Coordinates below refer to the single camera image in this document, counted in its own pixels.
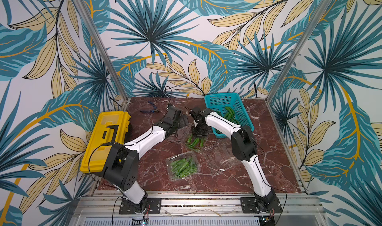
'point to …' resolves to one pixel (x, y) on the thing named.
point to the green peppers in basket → (230, 114)
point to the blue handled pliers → (148, 111)
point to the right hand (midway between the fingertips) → (196, 136)
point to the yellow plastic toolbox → (110, 127)
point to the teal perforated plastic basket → (228, 106)
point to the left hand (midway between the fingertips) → (181, 121)
